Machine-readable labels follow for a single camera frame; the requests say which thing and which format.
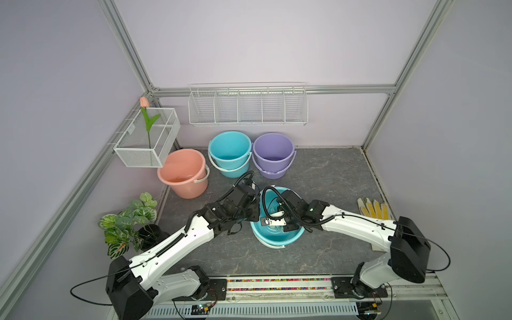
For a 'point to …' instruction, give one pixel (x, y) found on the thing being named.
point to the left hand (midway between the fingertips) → (257, 209)
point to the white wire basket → (132, 146)
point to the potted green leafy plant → (134, 224)
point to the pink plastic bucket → (185, 172)
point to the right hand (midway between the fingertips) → (279, 211)
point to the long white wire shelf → (248, 103)
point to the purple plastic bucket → (272, 154)
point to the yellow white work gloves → (373, 209)
